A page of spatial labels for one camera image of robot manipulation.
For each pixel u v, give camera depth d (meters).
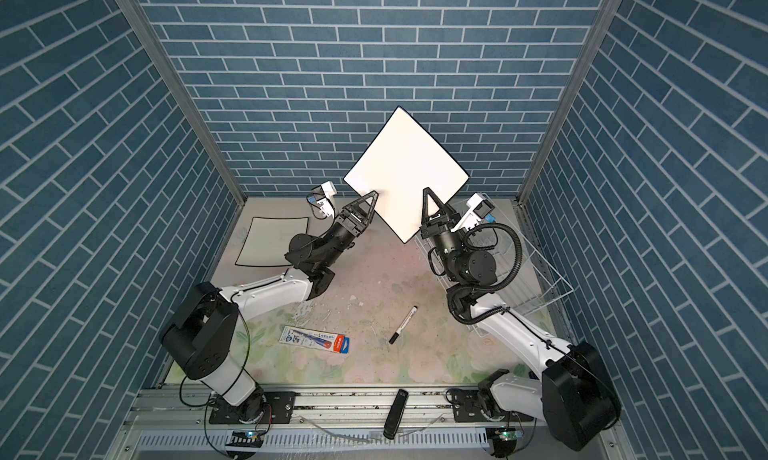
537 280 0.99
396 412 0.72
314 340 0.84
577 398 0.40
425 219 0.62
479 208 0.57
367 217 0.63
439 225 0.58
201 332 0.45
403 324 0.87
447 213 0.60
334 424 0.72
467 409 0.73
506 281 0.46
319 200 0.64
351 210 0.66
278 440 0.77
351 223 0.62
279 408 0.74
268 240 1.07
